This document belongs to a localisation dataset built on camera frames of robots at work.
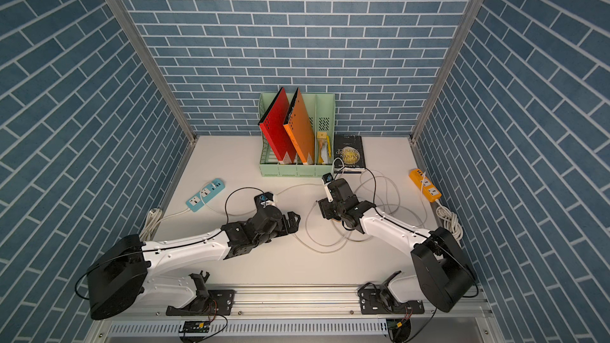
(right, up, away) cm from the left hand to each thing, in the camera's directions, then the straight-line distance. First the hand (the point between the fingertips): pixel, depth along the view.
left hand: (297, 223), depth 82 cm
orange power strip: (+53, +10, +14) cm, 56 cm away
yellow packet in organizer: (+10, +28, +29) cm, 42 cm away
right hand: (+11, +7, +6) cm, 15 cm away
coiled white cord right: (+58, -1, +7) cm, 58 cm away
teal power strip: (-39, +8, +14) cm, 42 cm away
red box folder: (-10, +35, +4) cm, 37 cm away
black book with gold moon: (+23, +27, +30) cm, 46 cm away
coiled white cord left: (-58, -2, +9) cm, 58 cm away
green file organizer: (+8, +44, +23) cm, 50 cm away
